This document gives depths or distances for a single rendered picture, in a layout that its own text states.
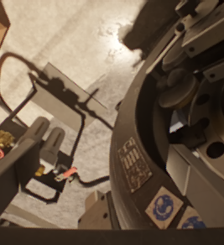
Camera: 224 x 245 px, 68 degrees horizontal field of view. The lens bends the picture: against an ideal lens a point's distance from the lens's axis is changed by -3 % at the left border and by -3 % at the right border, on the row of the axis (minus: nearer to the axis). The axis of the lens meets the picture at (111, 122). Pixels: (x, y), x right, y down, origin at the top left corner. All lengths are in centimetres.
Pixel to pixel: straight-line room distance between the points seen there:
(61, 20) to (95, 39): 17
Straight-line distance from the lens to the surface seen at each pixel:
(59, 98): 109
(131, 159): 26
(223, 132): 37
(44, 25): 97
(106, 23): 89
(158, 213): 19
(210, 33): 35
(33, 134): 81
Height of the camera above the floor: 87
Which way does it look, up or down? 51 degrees down
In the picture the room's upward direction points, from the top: 170 degrees counter-clockwise
